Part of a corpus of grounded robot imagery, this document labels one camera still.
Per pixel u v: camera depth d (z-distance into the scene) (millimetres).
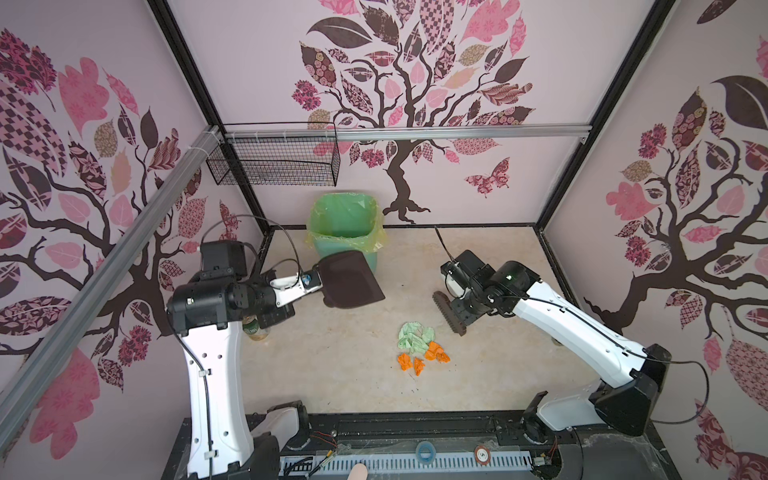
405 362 851
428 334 902
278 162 1219
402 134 920
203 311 376
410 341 867
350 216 1021
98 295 510
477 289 542
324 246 894
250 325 852
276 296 536
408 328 920
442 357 856
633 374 396
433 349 876
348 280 724
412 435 759
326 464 696
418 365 839
